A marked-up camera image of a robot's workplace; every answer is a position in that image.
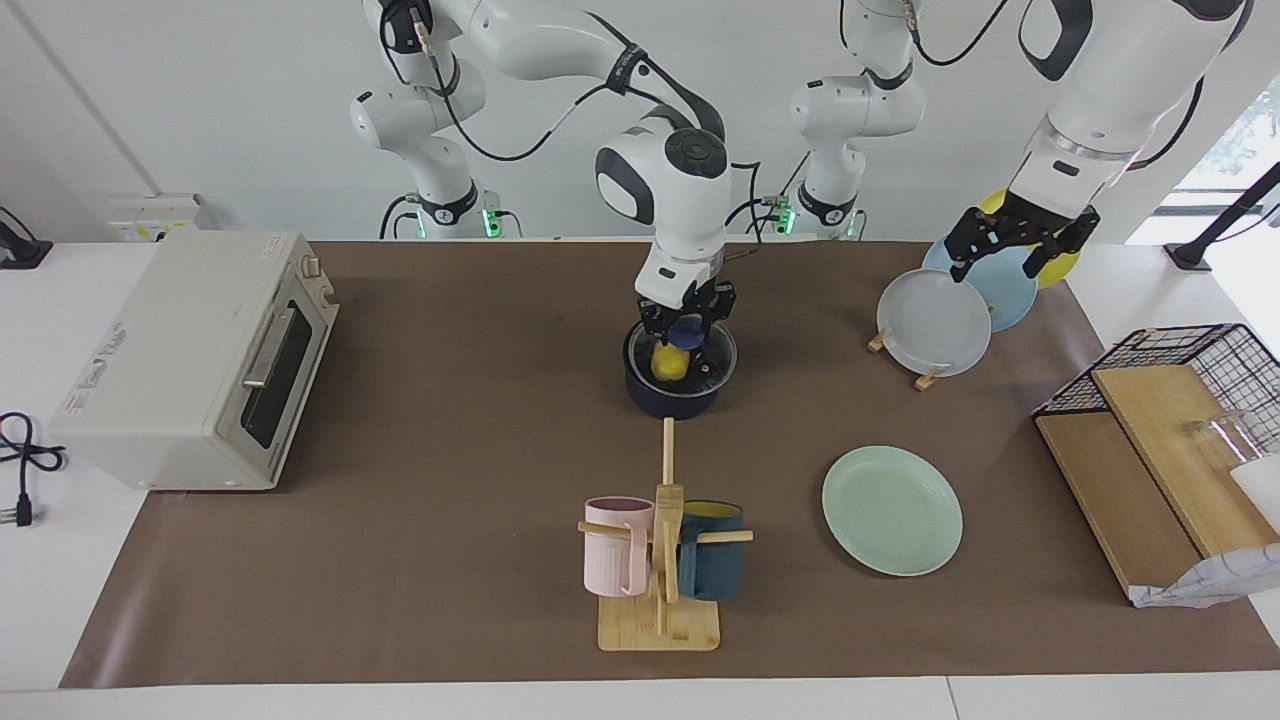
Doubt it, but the black wire basket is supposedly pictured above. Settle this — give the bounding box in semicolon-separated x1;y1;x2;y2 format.
1032;322;1280;463

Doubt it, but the white wall socket box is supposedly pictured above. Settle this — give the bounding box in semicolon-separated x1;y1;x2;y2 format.
107;194;217;243

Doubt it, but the white toaster oven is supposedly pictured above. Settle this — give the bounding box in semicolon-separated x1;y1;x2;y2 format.
49;231;340;492

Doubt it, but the wooden mug rack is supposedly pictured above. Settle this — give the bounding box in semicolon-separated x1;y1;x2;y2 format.
577;417;754;653

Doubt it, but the clear glass cup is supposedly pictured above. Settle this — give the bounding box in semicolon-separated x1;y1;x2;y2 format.
1188;408;1263;463

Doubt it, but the yellow plate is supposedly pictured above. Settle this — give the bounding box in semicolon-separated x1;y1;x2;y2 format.
978;187;1082;292

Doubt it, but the green plate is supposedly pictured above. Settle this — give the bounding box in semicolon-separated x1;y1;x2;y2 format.
821;445;965;578

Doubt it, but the black cable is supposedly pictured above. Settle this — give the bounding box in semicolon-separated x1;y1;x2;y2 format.
0;411;67;529
380;0;727;163
838;0;1013;69
726;150;813;263

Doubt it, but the wooden cutting board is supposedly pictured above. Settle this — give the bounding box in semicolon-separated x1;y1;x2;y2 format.
1034;411;1203;603
1090;364;1280;560

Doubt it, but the white checked cloth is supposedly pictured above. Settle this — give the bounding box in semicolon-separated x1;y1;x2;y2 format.
1129;542;1280;610

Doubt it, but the white translucent container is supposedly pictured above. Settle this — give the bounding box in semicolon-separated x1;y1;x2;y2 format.
1229;452;1280;533

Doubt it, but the pale grey plate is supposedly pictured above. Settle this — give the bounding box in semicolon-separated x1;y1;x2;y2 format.
876;267;994;379

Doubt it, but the wooden plate rack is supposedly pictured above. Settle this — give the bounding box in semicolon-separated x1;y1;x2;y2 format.
867;328;947;392

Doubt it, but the black stand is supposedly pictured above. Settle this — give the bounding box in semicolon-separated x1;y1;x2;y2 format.
1164;160;1280;272
0;205;54;271

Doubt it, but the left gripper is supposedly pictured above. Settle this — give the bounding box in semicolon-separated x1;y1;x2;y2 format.
944;188;1102;285

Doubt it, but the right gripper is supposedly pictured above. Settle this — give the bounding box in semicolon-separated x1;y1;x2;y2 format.
638;281;739;343

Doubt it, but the glass lid with blue knob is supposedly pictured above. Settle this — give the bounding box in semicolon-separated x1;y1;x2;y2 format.
624;317;739;393

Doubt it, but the dark teal mug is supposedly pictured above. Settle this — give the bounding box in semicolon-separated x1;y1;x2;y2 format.
677;500;747;603

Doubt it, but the pink mug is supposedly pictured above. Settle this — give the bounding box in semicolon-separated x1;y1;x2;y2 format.
583;496;657;599

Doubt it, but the dark blue pot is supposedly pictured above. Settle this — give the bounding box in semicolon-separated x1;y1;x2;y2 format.
621;320;740;422

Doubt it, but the blue plate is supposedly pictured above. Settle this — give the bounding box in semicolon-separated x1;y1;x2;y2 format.
921;234;1040;334

